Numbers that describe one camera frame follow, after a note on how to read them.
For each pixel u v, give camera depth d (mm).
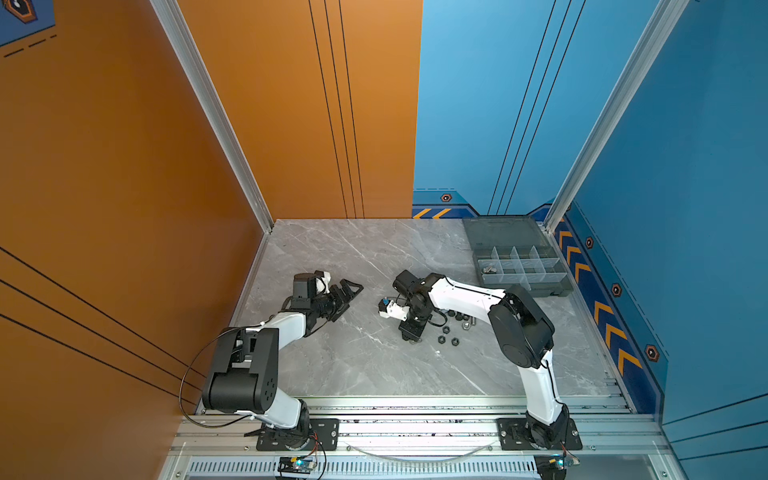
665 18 704
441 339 892
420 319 791
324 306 795
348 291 828
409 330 806
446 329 914
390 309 846
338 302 811
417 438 753
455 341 891
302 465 705
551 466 698
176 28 713
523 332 544
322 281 774
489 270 1023
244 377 451
